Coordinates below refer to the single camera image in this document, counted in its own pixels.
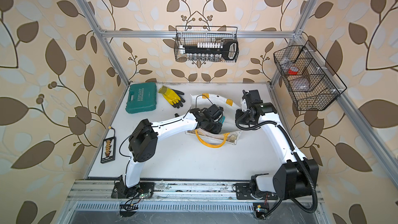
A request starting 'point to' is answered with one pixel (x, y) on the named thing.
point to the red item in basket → (292, 72)
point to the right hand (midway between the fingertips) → (238, 119)
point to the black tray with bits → (108, 153)
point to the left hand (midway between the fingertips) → (218, 127)
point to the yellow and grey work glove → (173, 96)
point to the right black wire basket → (313, 84)
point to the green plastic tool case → (141, 97)
